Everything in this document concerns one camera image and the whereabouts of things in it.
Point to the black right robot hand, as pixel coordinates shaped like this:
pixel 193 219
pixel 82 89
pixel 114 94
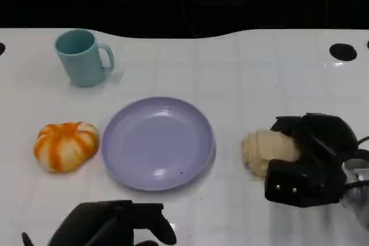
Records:
pixel 317 148

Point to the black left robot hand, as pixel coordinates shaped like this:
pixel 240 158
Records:
pixel 109 226

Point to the beige towel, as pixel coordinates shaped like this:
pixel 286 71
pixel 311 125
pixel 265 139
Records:
pixel 265 148

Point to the orange and white bread roll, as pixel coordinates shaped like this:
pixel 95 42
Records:
pixel 64 146

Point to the lilac plate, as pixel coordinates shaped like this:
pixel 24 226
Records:
pixel 157 143

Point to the pale green mug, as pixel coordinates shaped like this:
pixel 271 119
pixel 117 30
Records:
pixel 82 60

